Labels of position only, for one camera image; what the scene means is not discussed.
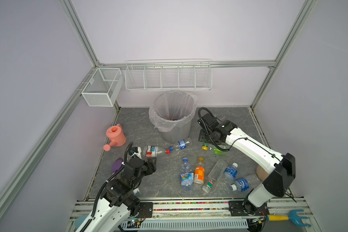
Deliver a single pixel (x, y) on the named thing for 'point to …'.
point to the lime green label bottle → (217, 151)
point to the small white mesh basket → (103, 86)
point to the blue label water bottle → (229, 175)
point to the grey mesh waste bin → (182, 132)
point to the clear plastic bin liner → (171, 109)
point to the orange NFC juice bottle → (199, 171)
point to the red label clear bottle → (152, 151)
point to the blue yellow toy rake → (293, 216)
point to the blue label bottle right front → (244, 184)
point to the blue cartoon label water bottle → (186, 175)
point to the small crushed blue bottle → (182, 144)
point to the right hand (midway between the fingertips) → (204, 138)
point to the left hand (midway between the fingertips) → (151, 162)
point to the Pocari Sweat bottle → (137, 191)
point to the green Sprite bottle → (205, 146)
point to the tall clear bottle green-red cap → (215, 174)
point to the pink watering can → (116, 135)
